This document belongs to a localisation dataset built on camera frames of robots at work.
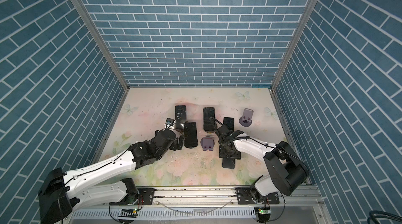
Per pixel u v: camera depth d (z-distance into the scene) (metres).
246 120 0.96
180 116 0.93
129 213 0.72
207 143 0.89
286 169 0.43
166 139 0.58
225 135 0.71
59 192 0.38
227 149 0.64
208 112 0.92
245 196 0.73
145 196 0.73
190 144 0.85
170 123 0.68
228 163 0.83
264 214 0.73
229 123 1.00
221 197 0.75
